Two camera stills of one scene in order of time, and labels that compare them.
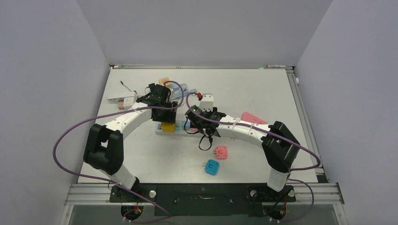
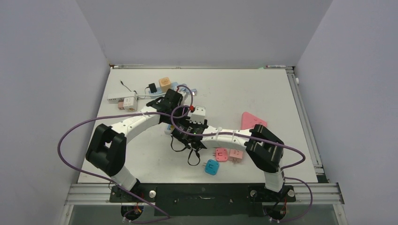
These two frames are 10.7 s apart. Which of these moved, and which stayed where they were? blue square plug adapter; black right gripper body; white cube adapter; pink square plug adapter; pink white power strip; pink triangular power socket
Moved: black right gripper body; pink white power strip
Stayed: pink square plug adapter; white cube adapter; blue square plug adapter; pink triangular power socket
